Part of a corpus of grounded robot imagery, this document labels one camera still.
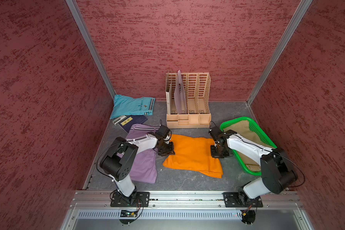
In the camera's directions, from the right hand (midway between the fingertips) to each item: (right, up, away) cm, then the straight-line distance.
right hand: (215, 158), depth 86 cm
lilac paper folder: (-21, +42, +27) cm, 54 cm away
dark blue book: (-61, +20, +18) cm, 67 cm away
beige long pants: (+23, +16, +12) cm, 30 cm away
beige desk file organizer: (-7, +49, +27) cm, 57 cm away
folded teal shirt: (-65, +34, +28) cm, 79 cm away
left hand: (-26, +1, +3) cm, 26 cm away
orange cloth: (-14, +3, +2) cm, 14 cm away
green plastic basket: (+31, +16, +9) cm, 36 cm away
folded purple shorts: (-43, -6, -3) cm, 44 cm away
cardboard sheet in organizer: (-29, +39, 0) cm, 49 cm away
